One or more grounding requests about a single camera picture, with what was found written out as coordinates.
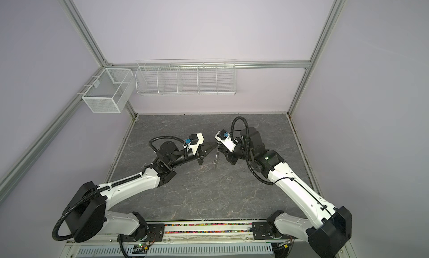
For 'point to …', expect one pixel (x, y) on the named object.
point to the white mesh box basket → (110, 91)
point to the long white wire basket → (186, 77)
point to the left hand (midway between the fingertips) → (217, 146)
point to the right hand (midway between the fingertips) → (221, 147)
